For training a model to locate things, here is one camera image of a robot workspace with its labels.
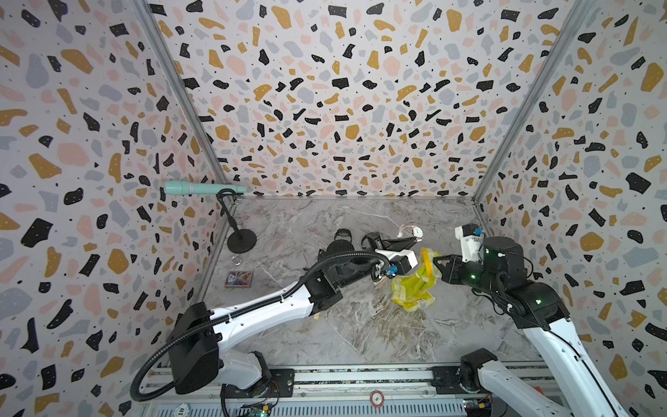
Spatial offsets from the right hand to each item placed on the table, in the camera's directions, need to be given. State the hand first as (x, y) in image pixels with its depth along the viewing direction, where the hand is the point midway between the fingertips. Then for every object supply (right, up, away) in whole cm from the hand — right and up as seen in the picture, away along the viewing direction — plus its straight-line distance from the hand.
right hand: (438, 260), depth 68 cm
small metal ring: (-66, -3, +30) cm, 73 cm away
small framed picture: (-63, -10, +24) cm, 68 cm away
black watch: (-26, +5, +38) cm, 46 cm away
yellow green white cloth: (-2, -12, +14) cm, 19 cm away
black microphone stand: (-67, +2, +35) cm, 76 cm away
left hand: (-8, +8, -9) cm, 14 cm away
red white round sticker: (-16, -39, +3) cm, 42 cm away
